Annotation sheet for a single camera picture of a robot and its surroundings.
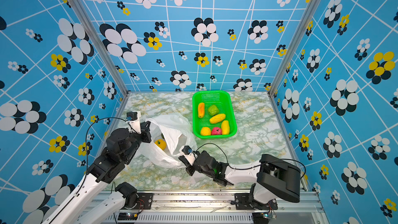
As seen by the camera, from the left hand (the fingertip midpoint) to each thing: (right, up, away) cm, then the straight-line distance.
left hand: (150, 121), depth 70 cm
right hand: (+13, -19, +7) cm, 24 cm away
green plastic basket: (+39, +11, +38) cm, 55 cm away
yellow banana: (+33, -1, +29) cm, 44 cm away
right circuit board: (+54, -42, -2) cm, 68 cm away
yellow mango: (+38, -6, +24) cm, 45 cm away
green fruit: (+31, +4, +32) cm, 44 cm away
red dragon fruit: (+32, -8, +23) cm, 40 cm away
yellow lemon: (+26, -8, +21) cm, 34 cm away
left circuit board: (-11, -45, +2) cm, 47 cm away
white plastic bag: (+9, -6, -1) cm, 11 cm away
